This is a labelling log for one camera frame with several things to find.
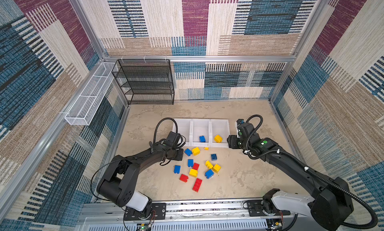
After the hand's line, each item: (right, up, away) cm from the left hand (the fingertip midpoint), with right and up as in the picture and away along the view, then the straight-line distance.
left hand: (180, 152), depth 91 cm
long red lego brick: (+10, -15, -10) cm, 20 cm away
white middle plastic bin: (+13, +14, +14) cm, 24 cm away
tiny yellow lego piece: (+16, +2, +3) cm, 16 cm away
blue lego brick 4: (+13, +7, +6) cm, 16 cm away
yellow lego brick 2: (+17, -6, -4) cm, 18 cm away
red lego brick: (+2, -12, -7) cm, 14 cm away
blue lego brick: (-2, -8, -4) cm, 9 cm away
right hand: (+29, +8, -8) cm, 31 cm away
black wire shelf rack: (-27, +47, +20) cm, 58 cm away
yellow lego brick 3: (+21, -7, -7) cm, 23 cm away
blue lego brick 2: (+16, -10, -7) cm, 20 cm away
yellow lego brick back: (+9, +1, +1) cm, 9 cm away
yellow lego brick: (+23, +8, +6) cm, 25 cm away
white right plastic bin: (+26, +12, +13) cm, 31 cm away
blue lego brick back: (+4, 0, +2) cm, 5 cm away
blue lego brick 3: (+6, -5, -2) cm, 8 cm away
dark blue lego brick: (+20, -2, -1) cm, 20 cm away
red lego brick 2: (+9, -7, -3) cm, 12 cm away
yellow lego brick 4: (+8, -9, -8) cm, 14 cm away
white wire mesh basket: (-60, +24, +1) cm, 64 cm away
